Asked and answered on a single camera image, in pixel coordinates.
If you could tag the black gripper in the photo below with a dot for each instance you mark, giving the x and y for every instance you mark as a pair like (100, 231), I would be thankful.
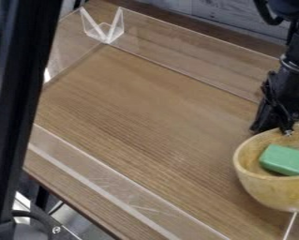
(278, 110)

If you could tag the light wooden bowl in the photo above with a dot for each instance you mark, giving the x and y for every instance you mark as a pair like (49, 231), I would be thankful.
(272, 190)

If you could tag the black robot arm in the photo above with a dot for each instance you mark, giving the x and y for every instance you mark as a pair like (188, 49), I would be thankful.
(276, 11)

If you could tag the green rectangular block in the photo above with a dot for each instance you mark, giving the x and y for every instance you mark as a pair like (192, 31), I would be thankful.
(280, 159)

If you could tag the black table leg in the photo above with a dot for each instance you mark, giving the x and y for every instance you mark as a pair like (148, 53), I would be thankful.
(41, 198)

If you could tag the clear acrylic tray wall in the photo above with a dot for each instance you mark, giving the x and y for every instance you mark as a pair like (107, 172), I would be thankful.
(139, 121)

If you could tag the clear acrylic corner bracket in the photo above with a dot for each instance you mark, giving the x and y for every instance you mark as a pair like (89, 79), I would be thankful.
(104, 32)

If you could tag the grey metal base plate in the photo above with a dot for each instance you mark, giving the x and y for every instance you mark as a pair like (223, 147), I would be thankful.
(48, 229)

